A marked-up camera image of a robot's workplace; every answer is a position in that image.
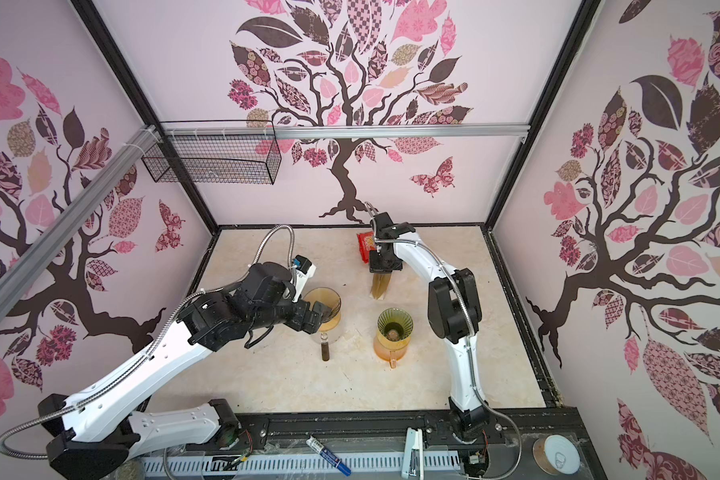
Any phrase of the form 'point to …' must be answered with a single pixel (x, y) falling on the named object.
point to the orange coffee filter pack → (380, 283)
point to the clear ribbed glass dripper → (327, 297)
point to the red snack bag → (367, 243)
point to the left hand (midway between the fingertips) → (313, 308)
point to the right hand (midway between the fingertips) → (379, 265)
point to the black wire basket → (219, 152)
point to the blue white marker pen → (319, 448)
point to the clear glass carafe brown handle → (325, 338)
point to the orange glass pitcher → (391, 351)
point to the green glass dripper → (395, 324)
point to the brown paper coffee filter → (326, 297)
